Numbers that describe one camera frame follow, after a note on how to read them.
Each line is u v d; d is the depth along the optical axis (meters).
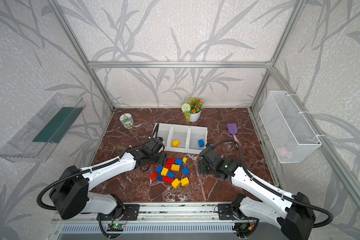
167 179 0.82
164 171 0.85
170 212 0.75
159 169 0.87
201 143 0.99
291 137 0.61
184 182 0.82
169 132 0.97
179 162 0.90
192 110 1.02
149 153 0.65
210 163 0.58
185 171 0.87
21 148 0.59
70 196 0.41
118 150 0.96
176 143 0.97
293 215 0.38
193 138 0.99
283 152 0.72
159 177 0.84
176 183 0.81
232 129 1.08
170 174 0.86
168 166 0.87
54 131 0.62
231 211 0.69
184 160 0.91
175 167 0.89
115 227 0.72
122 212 0.68
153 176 0.86
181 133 1.06
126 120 1.03
